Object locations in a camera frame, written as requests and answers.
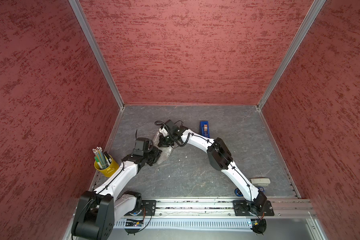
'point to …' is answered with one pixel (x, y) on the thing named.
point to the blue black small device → (238, 192)
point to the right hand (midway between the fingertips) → (159, 147)
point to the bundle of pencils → (102, 159)
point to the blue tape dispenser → (204, 130)
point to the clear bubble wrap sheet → (165, 151)
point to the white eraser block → (260, 181)
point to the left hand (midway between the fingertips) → (162, 154)
